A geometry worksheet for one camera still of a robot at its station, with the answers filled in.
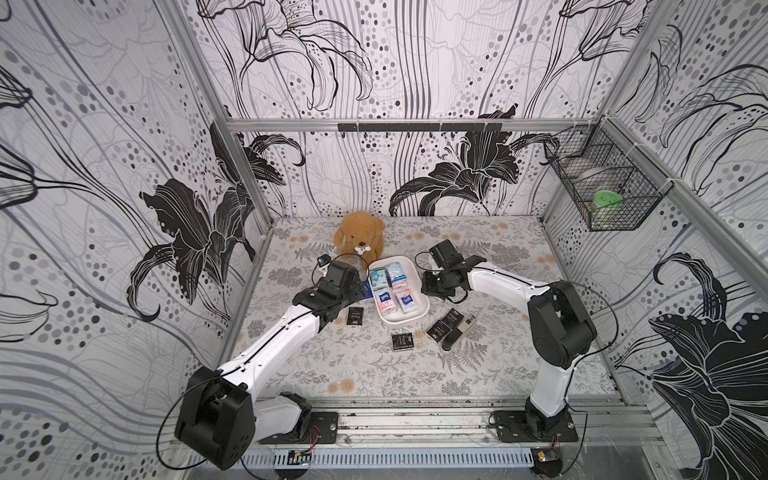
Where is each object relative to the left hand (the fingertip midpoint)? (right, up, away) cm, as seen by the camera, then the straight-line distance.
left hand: (357, 293), depth 85 cm
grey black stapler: (+27, -14, -1) cm, 30 cm away
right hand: (+21, +1, +10) cm, 23 cm away
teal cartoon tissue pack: (+6, +3, +11) cm, 13 cm away
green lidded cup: (+69, +24, -5) cm, 73 cm away
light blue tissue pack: (+12, +4, +11) cm, 16 cm away
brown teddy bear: (+1, +17, +7) cm, 19 cm away
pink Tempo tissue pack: (+8, -3, +6) cm, 10 cm away
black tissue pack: (-1, -8, +6) cm, 10 cm away
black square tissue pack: (+13, -14, +1) cm, 19 cm away
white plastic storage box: (+12, -1, +13) cm, 18 cm away
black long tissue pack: (+27, -10, +4) cm, 29 cm away
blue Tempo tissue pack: (+3, -1, +6) cm, 7 cm away
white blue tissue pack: (+15, -3, +8) cm, 17 cm away
